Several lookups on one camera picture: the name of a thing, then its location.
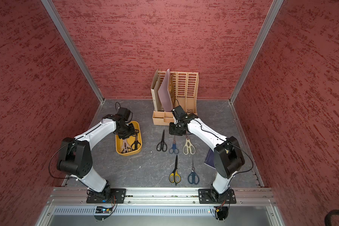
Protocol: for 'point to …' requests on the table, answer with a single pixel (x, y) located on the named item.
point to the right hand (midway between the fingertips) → (171, 134)
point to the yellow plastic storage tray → (131, 140)
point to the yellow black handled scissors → (174, 177)
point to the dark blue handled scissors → (193, 178)
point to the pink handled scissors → (126, 148)
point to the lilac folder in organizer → (165, 101)
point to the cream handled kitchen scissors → (189, 147)
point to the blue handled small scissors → (173, 149)
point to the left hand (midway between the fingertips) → (132, 136)
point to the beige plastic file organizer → (183, 90)
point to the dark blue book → (209, 160)
